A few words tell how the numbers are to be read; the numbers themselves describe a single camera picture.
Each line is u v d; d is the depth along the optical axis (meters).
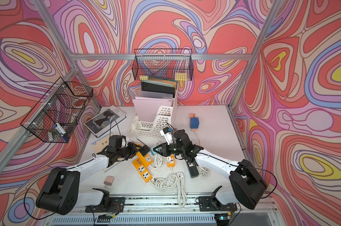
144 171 0.82
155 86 0.93
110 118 1.08
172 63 0.98
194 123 1.04
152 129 0.91
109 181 0.80
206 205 0.73
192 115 1.11
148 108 0.91
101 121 1.05
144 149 0.83
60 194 0.42
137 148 0.83
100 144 0.96
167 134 0.72
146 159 0.84
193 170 0.84
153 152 0.75
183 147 0.62
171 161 0.85
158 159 0.86
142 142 0.98
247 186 0.42
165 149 0.69
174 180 0.80
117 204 0.72
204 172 0.82
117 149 0.71
